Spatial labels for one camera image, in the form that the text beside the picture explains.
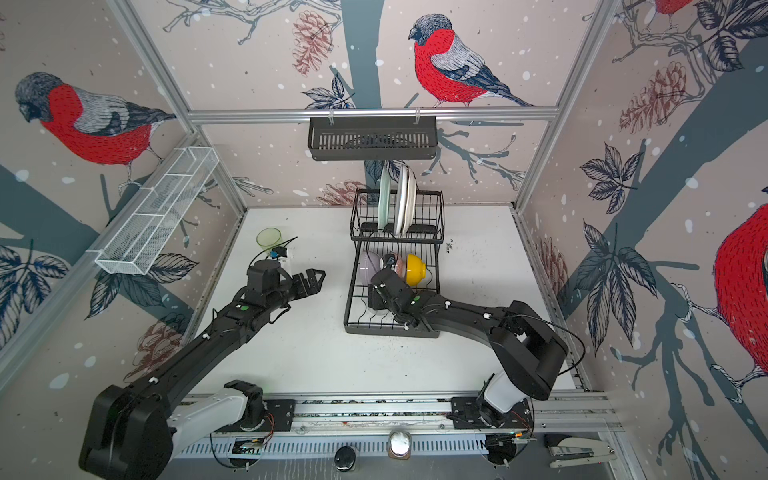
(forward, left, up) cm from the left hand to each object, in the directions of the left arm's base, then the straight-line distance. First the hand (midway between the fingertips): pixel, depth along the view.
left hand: (312, 275), depth 83 cm
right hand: (-2, -17, -7) cm, 19 cm away
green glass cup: (+21, +20, -8) cm, 30 cm away
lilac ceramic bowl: (+6, -16, -4) cm, 17 cm away
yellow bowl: (+6, -30, -6) cm, 31 cm away
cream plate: (+11, -28, +18) cm, 35 cm away
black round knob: (-41, -12, -5) cm, 43 cm away
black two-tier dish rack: (-1, -23, +8) cm, 25 cm away
